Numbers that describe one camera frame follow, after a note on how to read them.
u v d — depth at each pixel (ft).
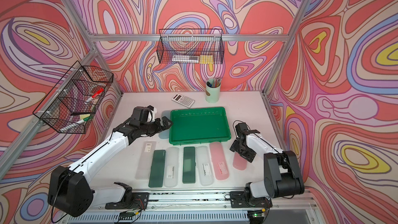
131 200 2.36
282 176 1.42
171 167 2.74
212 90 3.44
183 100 3.76
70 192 1.30
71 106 2.43
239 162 2.71
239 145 2.36
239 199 2.41
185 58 2.69
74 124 2.35
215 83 3.43
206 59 2.84
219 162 2.76
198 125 3.47
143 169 2.71
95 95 2.51
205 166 2.70
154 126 2.39
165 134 3.03
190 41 2.92
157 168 2.70
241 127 2.44
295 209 2.42
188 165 2.76
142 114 2.10
